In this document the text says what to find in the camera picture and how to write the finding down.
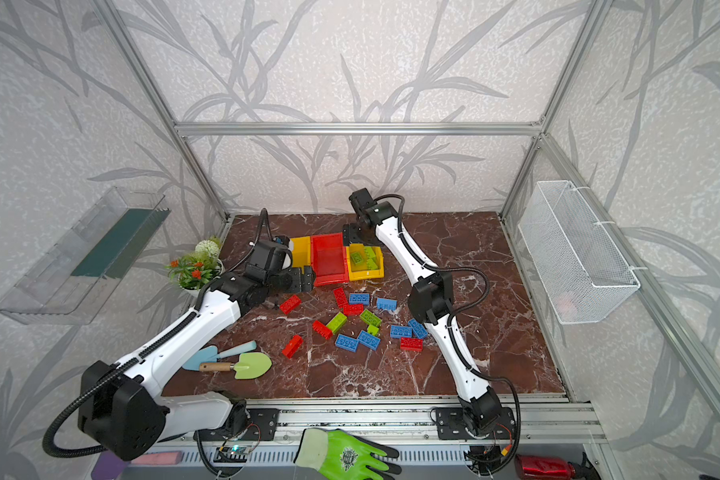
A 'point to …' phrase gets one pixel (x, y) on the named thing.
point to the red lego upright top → (341, 298)
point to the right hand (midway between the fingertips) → (358, 231)
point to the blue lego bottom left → (348, 343)
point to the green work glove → (342, 455)
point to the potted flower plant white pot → (198, 267)
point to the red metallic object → (546, 468)
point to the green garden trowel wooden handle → (247, 365)
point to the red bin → (329, 259)
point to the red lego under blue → (353, 309)
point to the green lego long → (336, 322)
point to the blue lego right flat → (401, 331)
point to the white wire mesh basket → (585, 276)
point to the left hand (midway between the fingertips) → (306, 266)
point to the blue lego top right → (389, 304)
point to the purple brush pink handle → (110, 466)
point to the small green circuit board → (231, 454)
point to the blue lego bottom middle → (369, 340)
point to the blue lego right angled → (418, 328)
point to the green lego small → (372, 330)
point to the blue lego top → (359, 298)
